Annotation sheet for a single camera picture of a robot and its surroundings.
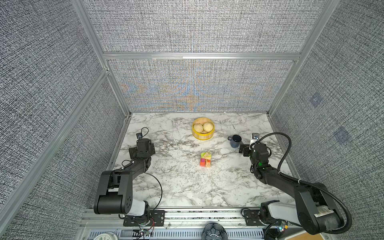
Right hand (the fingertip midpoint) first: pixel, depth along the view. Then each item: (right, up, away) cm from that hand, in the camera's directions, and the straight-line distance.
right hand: (250, 141), depth 89 cm
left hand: (-66, -4, +4) cm, 67 cm away
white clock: (-72, -40, -23) cm, 86 cm away
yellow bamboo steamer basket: (-26, +2, +12) cm, 29 cm away
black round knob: (-25, -40, -20) cm, 51 cm away
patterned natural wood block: (-26, -8, -4) cm, 28 cm away
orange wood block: (-28, -13, +1) cm, 31 cm away
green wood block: (-29, -7, -2) cm, 30 cm away
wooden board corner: (+13, -38, -25) cm, 48 cm away
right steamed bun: (-24, +9, +14) cm, 29 cm away
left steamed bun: (-30, +8, +14) cm, 34 cm away
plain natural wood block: (-25, -13, +1) cm, 28 cm away
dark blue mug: (-7, 0, +8) cm, 11 cm away
